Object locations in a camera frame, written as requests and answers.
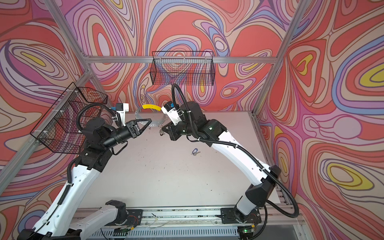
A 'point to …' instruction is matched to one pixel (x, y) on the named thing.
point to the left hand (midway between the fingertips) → (152, 121)
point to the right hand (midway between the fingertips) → (166, 132)
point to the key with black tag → (161, 132)
